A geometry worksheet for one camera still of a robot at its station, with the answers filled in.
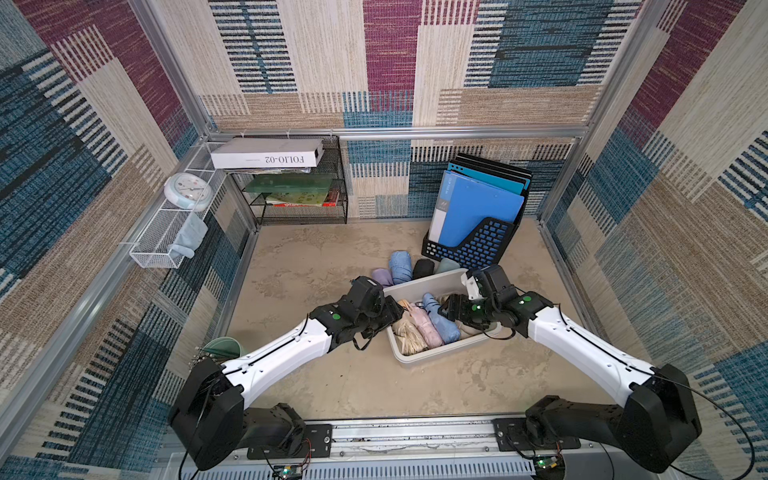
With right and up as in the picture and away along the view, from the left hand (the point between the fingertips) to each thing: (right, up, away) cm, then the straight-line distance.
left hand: (399, 313), depth 81 cm
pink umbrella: (+8, -5, +6) cm, 11 cm away
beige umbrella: (+3, -6, -1) cm, 7 cm away
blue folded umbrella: (+2, +11, +22) cm, 25 cm away
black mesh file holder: (+26, +18, +12) cm, 34 cm away
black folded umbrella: (+9, +11, +24) cm, 28 cm away
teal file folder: (+33, +36, +8) cm, 50 cm away
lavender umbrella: (-5, +8, +21) cm, 23 cm away
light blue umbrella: (+13, -5, +1) cm, 14 cm away
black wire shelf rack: (-33, +35, +21) cm, 52 cm away
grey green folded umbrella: (+17, +12, +24) cm, 31 cm away
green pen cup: (-44, -8, -6) cm, 45 cm away
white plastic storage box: (-1, +3, +8) cm, 8 cm away
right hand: (+13, 0, +1) cm, 13 cm away
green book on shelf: (-41, +38, +18) cm, 59 cm away
